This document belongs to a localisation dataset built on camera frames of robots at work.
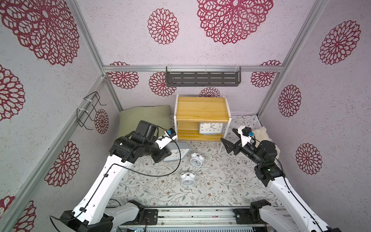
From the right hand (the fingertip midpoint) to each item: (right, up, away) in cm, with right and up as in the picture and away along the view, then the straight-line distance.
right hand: (228, 133), depth 71 cm
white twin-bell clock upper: (-14, -17, +17) cm, 28 cm away
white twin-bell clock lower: (-19, -25, +9) cm, 33 cm away
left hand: (-31, -8, -3) cm, 32 cm away
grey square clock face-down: (-25, -8, -1) cm, 26 cm away
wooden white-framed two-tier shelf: (-13, +7, +4) cm, 15 cm away
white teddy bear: (+29, -2, +24) cm, 38 cm away
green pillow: (-38, +11, +28) cm, 49 cm away
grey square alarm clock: (-6, +2, +15) cm, 16 cm away
